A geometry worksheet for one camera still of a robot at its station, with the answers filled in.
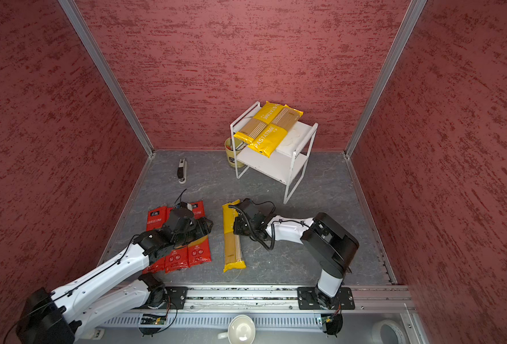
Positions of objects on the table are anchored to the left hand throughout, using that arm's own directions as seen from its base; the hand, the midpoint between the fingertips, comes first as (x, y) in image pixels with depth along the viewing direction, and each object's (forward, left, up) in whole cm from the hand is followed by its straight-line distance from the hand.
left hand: (207, 230), depth 82 cm
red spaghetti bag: (+8, +25, -6) cm, 27 cm away
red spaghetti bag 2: (-9, +12, -7) cm, 16 cm away
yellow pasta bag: (+28, -17, +27) cm, 42 cm away
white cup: (-31, -15, -7) cm, 35 cm away
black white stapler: (+33, +20, -5) cm, 39 cm away
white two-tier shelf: (+17, -31, +22) cm, 41 cm away
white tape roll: (-31, -60, -8) cm, 67 cm away
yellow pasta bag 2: (+23, -23, +27) cm, 42 cm away
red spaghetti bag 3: (-6, +3, -7) cm, 10 cm away
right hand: (+2, -9, -6) cm, 11 cm away
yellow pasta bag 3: (-1, -9, -7) cm, 12 cm away
